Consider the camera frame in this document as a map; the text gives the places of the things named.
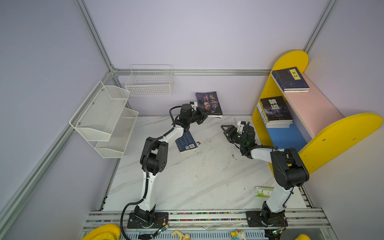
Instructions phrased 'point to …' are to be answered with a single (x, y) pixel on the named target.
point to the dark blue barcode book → (186, 142)
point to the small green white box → (263, 191)
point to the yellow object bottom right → (303, 237)
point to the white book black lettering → (262, 116)
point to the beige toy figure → (182, 237)
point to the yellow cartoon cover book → (277, 125)
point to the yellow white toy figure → (238, 235)
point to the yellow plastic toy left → (106, 232)
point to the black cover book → (275, 111)
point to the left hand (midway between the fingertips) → (212, 110)
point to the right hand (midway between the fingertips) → (220, 128)
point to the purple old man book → (209, 101)
